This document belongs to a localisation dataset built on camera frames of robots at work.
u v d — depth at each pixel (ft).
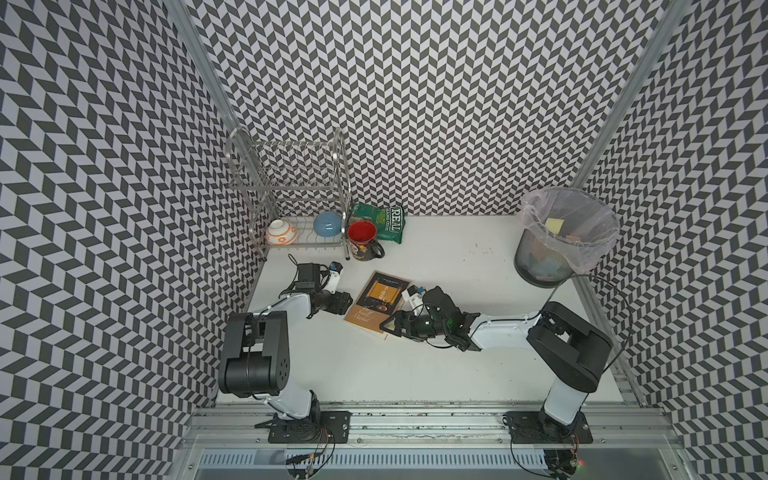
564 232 3.22
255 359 1.50
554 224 3.18
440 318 2.27
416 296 2.64
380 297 3.07
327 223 3.45
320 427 2.28
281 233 3.33
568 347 1.62
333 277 2.83
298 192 3.80
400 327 2.47
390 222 3.79
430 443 2.37
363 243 3.24
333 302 2.78
